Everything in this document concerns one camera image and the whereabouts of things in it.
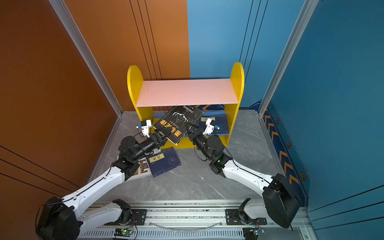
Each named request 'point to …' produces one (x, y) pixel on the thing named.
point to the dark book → (173, 124)
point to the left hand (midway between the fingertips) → (172, 131)
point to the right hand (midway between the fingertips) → (183, 124)
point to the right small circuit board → (251, 233)
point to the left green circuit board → (123, 232)
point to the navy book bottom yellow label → (162, 161)
